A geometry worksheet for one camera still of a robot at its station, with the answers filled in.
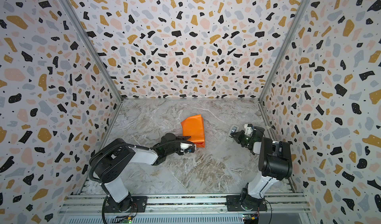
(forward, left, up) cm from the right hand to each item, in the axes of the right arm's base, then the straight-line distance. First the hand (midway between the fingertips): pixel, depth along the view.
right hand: (232, 133), depth 95 cm
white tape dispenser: (+4, -1, -1) cm, 4 cm away
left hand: (-5, +27, +2) cm, 27 cm away
